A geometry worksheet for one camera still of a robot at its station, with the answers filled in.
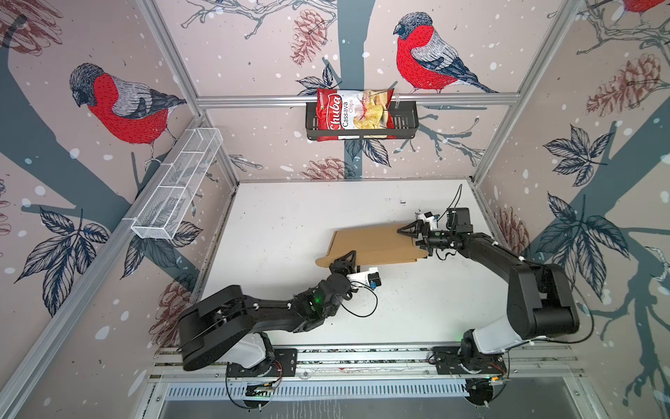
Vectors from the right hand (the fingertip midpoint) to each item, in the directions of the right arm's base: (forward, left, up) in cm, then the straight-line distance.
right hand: (401, 237), depth 85 cm
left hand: (-7, +15, +2) cm, 17 cm away
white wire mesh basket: (-7, +69, +18) cm, 72 cm away
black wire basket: (+36, -2, +21) cm, 42 cm away
